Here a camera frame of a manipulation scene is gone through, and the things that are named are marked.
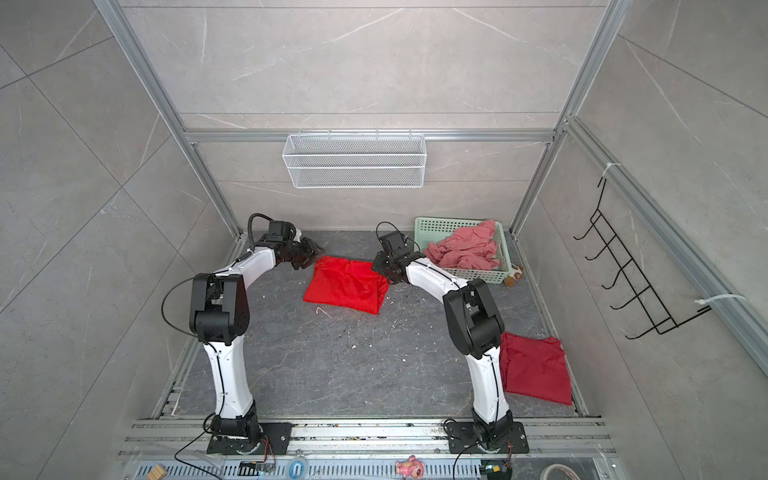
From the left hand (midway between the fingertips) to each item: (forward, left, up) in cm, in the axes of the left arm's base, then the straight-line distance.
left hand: (323, 245), depth 102 cm
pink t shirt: (+3, -55, -6) cm, 55 cm away
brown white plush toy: (-10, -68, -7) cm, 69 cm away
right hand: (-7, -18, -2) cm, 20 cm away
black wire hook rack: (-38, -77, +20) cm, 88 cm away
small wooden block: (-62, +34, -9) cm, 71 cm away
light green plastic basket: (+14, -39, -8) cm, 42 cm away
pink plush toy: (-64, -26, -6) cm, 69 cm away
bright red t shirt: (-11, -8, -7) cm, 16 cm away
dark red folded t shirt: (-42, -63, -7) cm, 76 cm away
